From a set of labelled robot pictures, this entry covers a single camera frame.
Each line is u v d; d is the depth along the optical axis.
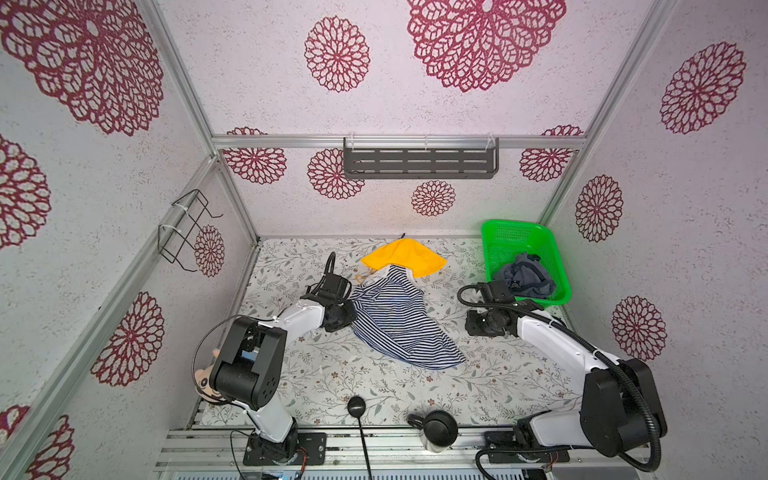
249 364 0.47
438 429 0.76
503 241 1.19
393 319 0.97
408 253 1.13
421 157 0.94
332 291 0.75
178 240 0.75
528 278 0.97
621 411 0.42
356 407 0.80
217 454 0.74
